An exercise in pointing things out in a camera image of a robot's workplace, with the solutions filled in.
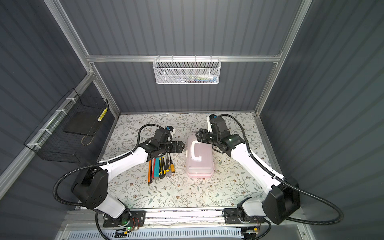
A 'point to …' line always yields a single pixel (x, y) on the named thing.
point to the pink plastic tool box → (200, 158)
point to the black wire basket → (49, 140)
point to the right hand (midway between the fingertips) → (201, 135)
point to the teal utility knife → (156, 168)
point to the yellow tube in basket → (101, 116)
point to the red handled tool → (153, 168)
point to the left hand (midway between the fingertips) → (179, 144)
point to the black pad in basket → (82, 122)
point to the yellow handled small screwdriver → (172, 166)
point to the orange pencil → (149, 171)
